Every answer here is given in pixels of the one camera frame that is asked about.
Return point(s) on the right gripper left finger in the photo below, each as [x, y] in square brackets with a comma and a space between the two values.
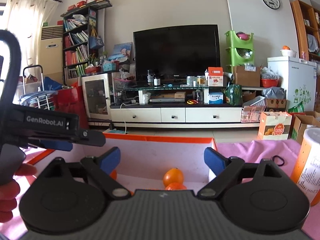
[67, 197]

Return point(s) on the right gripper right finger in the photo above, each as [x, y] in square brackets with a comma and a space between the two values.
[259, 197]

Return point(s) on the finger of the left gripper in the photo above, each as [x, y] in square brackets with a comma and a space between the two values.
[56, 145]

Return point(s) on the orange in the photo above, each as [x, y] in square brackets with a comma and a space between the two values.
[175, 186]
[174, 175]
[113, 174]

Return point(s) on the person's left hand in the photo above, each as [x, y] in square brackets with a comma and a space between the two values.
[10, 191]

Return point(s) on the red paper bag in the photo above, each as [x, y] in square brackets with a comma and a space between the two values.
[71, 100]

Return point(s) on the pink bed sheet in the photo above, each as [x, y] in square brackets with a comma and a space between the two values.
[252, 152]

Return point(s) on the orange white cylindrical canister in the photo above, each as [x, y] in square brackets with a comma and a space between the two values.
[306, 172]

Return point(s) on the white glass door cabinet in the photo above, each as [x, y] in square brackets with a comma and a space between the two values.
[96, 93]

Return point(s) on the orange white gift bag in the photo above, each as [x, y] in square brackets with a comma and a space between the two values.
[274, 126]

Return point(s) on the beige standing air conditioner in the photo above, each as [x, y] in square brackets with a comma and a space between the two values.
[50, 52]

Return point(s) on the orange in box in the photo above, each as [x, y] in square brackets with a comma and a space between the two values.
[174, 175]
[175, 186]

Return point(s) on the orange shoe box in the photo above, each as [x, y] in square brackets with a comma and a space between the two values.
[144, 159]

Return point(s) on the open cardboard box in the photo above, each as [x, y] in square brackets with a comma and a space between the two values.
[302, 121]

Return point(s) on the green snack bag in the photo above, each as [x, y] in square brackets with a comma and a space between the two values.
[233, 94]

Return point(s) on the white TV stand cabinet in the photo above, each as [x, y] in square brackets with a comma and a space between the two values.
[177, 106]

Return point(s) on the white curtain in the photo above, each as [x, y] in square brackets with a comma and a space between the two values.
[24, 19]

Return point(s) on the black bookshelf with books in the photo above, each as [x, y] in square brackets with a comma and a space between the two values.
[80, 25]

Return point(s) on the brown cardboard box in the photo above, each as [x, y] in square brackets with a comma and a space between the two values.
[248, 76]

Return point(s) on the white small freezer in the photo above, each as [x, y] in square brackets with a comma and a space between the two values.
[298, 78]

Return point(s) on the orange white medicine box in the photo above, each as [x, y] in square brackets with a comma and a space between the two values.
[214, 76]

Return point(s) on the black flat screen television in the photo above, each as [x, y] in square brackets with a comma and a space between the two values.
[176, 52]

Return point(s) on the white bowl with orange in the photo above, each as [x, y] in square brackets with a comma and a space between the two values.
[288, 52]

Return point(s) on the green stacked plastic bins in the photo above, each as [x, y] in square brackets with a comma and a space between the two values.
[240, 48]

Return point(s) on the wooden shelf unit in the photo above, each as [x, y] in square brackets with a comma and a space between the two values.
[307, 28]

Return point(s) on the white wire trolley rack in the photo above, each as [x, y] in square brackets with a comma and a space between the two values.
[42, 99]

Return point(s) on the round wall clock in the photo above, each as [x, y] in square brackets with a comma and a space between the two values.
[272, 4]

